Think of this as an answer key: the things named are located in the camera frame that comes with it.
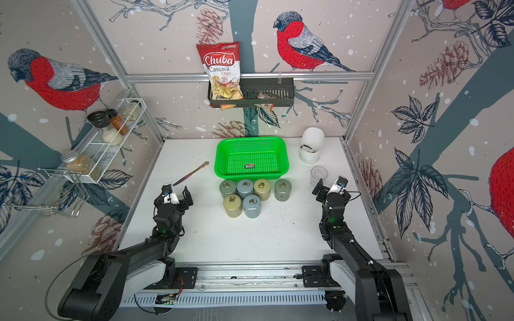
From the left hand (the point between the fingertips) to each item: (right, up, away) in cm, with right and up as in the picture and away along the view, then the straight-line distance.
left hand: (178, 185), depth 85 cm
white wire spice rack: (-19, +14, -17) cm, 29 cm away
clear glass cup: (+65, +4, +15) cm, 67 cm away
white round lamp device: (+64, +20, +21) cm, 70 cm away
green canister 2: (+46, -3, +5) cm, 47 cm away
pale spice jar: (-20, +33, 0) cm, 38 cm away
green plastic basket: (+31, +12, +26) cm, 42 cm away
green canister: (+21, -2, +5) cm, 21 cm away
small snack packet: (+37, +42, +7) cm, 56 cm away
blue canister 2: (+32, -8, -2) cm, 33 cm away
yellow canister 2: (+24, -9, 0) cm, 25 cm away
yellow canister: (+37, -2, +5) cm, 37 cm away
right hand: (+67, +2, 0) cm, 67 cm away
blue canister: (+29, -2, +5) cm, 29 cm away
